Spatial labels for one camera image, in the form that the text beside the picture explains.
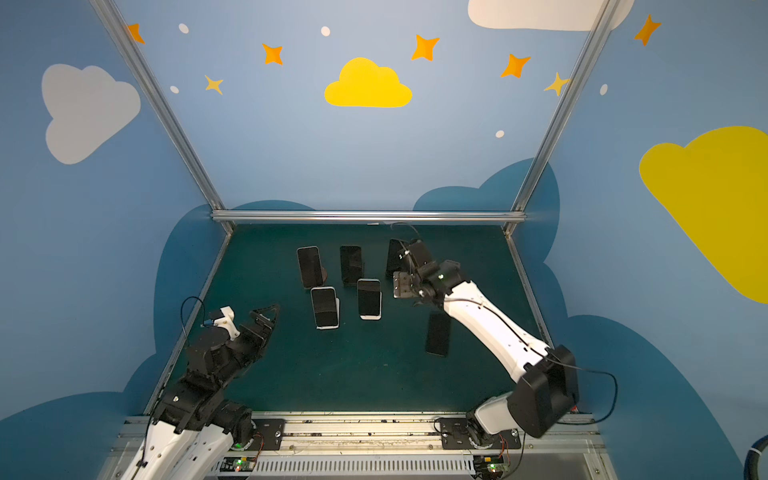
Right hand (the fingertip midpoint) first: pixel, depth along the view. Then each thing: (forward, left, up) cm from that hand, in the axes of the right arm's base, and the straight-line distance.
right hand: (418, 277), depth 83 cm
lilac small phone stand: (-8, +5, +6) cm, 11 cm away
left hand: (-15, +33, +2) cm, 37 cm away
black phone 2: (+16, +8, -14) cm, 23 cm away
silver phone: (+1, +15, -15) cm, 21 cm away
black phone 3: (-8, -8, -20) cm, 23 cm away
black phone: (+11, +22, -11) cm, 27 cm away
